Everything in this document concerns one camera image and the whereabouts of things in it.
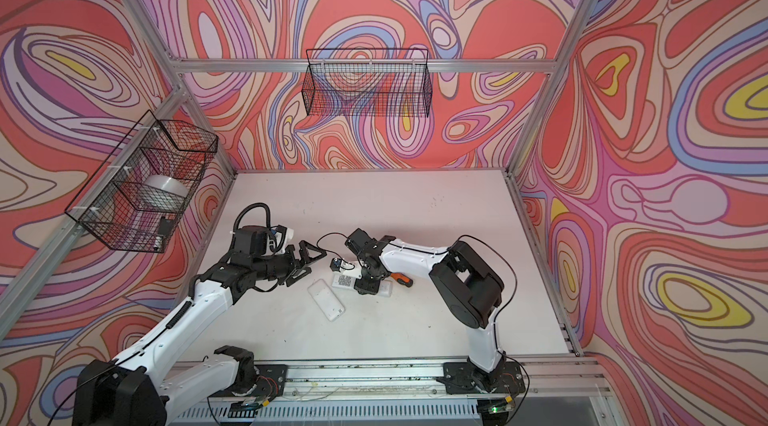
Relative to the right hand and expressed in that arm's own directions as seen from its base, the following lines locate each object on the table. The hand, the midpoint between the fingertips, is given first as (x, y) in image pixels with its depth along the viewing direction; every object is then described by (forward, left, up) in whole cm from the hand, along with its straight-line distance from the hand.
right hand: (369, 285), depth 90 cm
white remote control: (0, +7, +3) cm, 7 cm away
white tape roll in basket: (+10, +48, +34) cm, 60 cm away
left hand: (+1, +12, +16) cm, 20 cm away
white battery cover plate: (-5, +13, +2) cm, 14 cm away
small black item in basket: (+6, +50, +26) cm, 57 cm away
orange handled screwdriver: (0, -10, +3) cm, 10 cm away
